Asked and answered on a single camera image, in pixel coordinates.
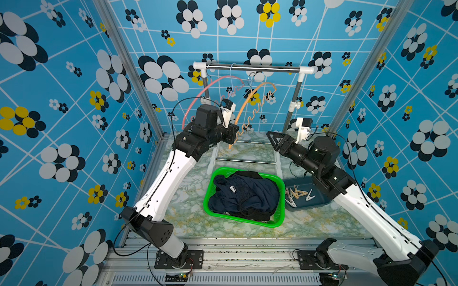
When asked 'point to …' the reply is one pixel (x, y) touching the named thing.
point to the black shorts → (262, 214)
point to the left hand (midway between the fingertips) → (239, 124)
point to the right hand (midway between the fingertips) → (273, 134)
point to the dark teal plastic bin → (302, 193)
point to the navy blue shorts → (237, 193)
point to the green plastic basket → (277, 219)
